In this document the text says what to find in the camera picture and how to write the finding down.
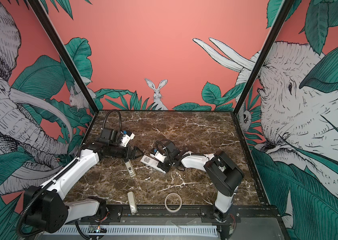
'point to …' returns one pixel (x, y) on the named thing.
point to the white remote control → (151, 162)
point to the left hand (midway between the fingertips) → (137, 151)
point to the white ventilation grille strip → (139, 230)
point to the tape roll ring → (179, 206)
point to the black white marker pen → (130, 168)
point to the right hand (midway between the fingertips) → (157, 162)
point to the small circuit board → (96, 229)
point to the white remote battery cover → (132, 201)
